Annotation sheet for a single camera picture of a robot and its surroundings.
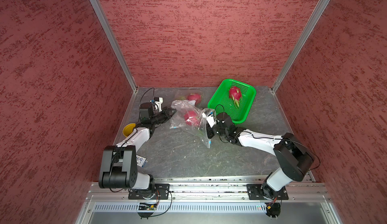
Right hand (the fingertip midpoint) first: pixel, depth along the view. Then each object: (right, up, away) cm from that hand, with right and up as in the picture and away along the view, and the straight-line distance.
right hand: (201, 129), depth 86 cm
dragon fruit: (+26, +22, +22) cm, 41 cm away
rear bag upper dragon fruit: (-5, +20, +20) cm, 29 cm away
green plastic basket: (+16, +17, +26) cm, 35 cm away
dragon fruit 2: (-5, +8, -8) cm, 12 cm away
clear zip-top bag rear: (-15, +23, +26) cm, 38 cm away
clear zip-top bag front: (-1, 0, -9) cm, 9 cm away
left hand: (-14, +10, 0) cm, 18 cm away
